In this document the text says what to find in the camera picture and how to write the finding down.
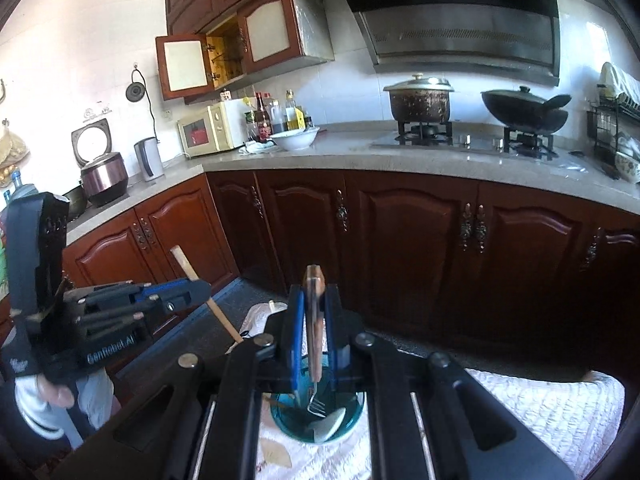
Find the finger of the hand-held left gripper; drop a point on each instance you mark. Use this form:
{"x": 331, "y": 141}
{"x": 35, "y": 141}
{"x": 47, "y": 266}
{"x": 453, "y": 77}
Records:
{"x": 115, "y": 320}
{"x": 160, "y": 292}

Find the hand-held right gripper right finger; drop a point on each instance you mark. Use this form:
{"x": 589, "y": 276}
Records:
{"x": 330, "y": 365}

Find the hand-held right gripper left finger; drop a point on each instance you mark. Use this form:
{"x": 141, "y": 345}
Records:
{"x": 299, "y": 340}

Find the white ceramic spoon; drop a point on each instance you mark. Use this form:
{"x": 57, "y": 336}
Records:
{"x": 327, "y": 427}

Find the wooden chopstick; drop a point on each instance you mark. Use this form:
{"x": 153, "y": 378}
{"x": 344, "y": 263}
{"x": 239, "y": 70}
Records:
{"x": 222, "y": 317}

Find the white utensil holder blue rim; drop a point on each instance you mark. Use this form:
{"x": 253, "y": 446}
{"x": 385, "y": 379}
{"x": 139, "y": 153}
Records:
{"x": 286, "y": 427}

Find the person's left forearm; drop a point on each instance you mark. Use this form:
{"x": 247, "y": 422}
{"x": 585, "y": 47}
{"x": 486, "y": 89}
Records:
{"x": 30, "y": 442}

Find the person's left hand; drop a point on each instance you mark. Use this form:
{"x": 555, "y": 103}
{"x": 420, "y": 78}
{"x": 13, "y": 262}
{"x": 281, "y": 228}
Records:
{"x": 60, "y": 400}

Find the white plastic bag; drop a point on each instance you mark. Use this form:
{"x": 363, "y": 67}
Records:
{"x": 260, "y": 320}

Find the small black pot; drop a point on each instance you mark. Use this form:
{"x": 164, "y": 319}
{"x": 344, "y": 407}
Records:
{"x": 75, "y": 202}

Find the blue cap water bottle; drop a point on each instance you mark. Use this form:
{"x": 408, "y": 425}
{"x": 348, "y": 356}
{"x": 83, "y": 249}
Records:
{"x": 22, "y": 190}

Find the rice cooker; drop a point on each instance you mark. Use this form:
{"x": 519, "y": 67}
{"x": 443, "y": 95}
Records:
{"x": 102, "y": 180}

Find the hanging mesh bag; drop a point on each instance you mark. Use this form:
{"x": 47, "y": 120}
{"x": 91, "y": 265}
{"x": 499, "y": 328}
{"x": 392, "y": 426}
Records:
{"x": 10, "y": 152}

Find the silver electric kettle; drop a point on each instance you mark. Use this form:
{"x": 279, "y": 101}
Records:
{"x": 149, "y": 160}

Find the wooden lower kitchen cabinets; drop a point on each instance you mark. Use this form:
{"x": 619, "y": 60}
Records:
{"x": 410, "y": 250}

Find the cream microwave oven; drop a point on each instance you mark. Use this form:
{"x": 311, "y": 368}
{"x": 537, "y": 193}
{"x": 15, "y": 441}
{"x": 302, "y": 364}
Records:
{"x": 205, "y": 132}

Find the white cloth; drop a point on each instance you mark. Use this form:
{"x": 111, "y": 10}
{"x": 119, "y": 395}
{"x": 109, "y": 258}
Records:
{"x": 257, "y": 147}

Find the green cap bottle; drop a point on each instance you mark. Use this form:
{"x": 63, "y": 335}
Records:
{"x": 249, "y": 127}

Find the stone countertop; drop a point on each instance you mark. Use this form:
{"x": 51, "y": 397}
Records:
{"x": 350, "y": 152}

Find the white bowl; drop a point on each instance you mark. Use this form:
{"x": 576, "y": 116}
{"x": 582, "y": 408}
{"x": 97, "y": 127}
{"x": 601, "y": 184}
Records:
{"x": 295, "y": 141}

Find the dark sauce bottle red label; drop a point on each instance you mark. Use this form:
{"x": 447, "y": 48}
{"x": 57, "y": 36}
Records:
{"x": 262, "y": 120}

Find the clear plastic bottle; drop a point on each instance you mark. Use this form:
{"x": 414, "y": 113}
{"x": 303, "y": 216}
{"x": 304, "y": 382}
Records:
{"x": 277, "y": 120}

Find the white quilted tablecloth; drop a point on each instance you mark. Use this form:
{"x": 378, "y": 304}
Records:
{"x": 540, "y": 420}

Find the cooking oil bottle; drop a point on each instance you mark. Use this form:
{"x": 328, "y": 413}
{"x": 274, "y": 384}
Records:
{"x": 291, "y": 115}

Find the open glass cabinet door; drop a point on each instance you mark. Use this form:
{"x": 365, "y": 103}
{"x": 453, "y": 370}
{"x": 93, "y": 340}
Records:
{"x": 182, "y": 62}

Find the gas stove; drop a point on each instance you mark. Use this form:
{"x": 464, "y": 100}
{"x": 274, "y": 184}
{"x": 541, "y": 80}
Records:
{"x": 470, "y": 142}

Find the metal stockpot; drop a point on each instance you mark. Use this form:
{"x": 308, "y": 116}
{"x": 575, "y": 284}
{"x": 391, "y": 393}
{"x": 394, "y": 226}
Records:
{"x": 420, "y": 107}

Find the steel pot lid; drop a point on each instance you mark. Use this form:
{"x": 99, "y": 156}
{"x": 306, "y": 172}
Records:
{"x": 419, "y": 84}

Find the black wok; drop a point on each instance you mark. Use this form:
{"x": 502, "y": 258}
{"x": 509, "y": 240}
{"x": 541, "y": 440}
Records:
{"x": 530, "y": 117}

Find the black wok lid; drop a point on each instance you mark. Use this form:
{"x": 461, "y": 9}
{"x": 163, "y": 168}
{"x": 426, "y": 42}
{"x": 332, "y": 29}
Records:
{"x": 517, "y": 96}

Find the range hood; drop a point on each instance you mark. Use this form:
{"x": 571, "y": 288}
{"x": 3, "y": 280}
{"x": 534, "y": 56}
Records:
{"x": 450, "y": 25}

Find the black dish rack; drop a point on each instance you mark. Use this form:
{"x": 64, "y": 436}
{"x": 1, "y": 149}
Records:
{"x": 600, "y": 135}

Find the patterned ceramic bowl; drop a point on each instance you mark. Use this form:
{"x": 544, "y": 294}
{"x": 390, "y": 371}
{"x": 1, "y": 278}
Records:
{"x": 629, "y": 160}

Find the row of white plates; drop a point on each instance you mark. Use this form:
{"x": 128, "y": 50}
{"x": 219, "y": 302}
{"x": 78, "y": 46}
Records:
{"x": 620, "y": 85}

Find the black round wall fixture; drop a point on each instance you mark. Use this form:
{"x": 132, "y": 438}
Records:
{"x": 135, "y": 92}

